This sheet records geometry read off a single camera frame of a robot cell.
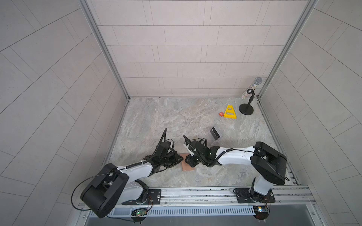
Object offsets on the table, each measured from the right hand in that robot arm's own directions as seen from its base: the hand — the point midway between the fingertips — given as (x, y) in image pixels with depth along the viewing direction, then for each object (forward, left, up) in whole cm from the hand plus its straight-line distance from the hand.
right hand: (187, 161), depth 84 cm
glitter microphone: (+37, -48, +28) cm, 67 cm away
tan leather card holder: (-4, +1, +3) cm, 5 cm away
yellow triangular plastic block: (+34, -34, +2) cm, 48 cm away
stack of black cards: (+14, -19, +6) cm, 24 cm away
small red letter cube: (+33, -28, +2) cm, 43 cm away
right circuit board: (-27, -35, -2) cm, 44 cm away
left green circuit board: (-24, +22, +5) cm, 33 cm away
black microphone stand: (+36, -49, +2) cm, 61 cm away
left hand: (+1, +1, +1) cm, 2 cm away
